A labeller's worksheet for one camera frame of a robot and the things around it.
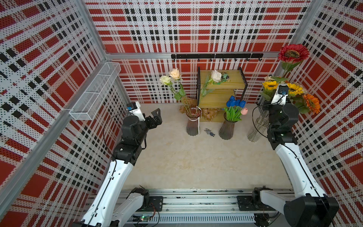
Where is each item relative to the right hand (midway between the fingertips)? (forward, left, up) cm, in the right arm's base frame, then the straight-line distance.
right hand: (278, 89), depth 66 cm
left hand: (-5, +60, -9) cm, 61 cm away
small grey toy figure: (+4, +29, -42) cm, 51 cm away
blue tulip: (+5, +12, -14) cm, 19 cm away
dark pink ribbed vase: (0, +18, -35) cm, 39 cm away
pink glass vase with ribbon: (+4, +41, -34) cm, 53 cm away
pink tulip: (-2, +13, -13) cm, 18 cm away
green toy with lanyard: (+23, +20, -9) cm, 32 cm away
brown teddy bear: (+16, +28, -36) cm, 48 cm away
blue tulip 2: (+5, +18, -12) cm, 22 cm away
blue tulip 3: (+7, +14, -15) cm, 22 cm away
